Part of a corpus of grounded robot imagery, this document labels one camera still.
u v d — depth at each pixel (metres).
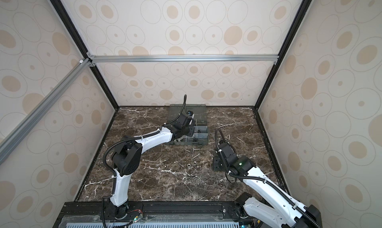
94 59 0.90
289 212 0.41
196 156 0.92
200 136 1.01
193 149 0.94
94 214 0.73
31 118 0.58
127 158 0.52
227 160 0.57
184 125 0.75
